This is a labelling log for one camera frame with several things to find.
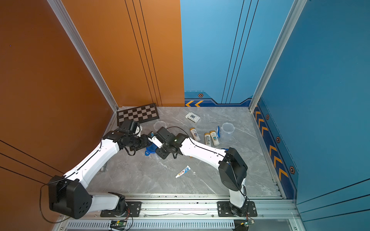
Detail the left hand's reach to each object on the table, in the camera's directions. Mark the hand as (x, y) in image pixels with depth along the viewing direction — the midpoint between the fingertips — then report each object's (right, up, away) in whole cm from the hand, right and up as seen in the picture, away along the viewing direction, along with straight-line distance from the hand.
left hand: (150, 141), depth 84 cm
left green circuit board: (-11, -39, -12) cm, 43 cm away
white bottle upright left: (+36, 0, +16) cm, 39 cm away
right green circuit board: (+52, -38, -14) cm, 65 cm away
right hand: (+7, -4, -2) cm, 8 cm away
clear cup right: (+48, +6, +10) cm, 49 cm away
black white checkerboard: (-15, +17, +29) cm, 37 cm away
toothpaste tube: (+22, -17, +3) cm, 28 cm away
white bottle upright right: (+41, 0, +16) cm, 43 cm away
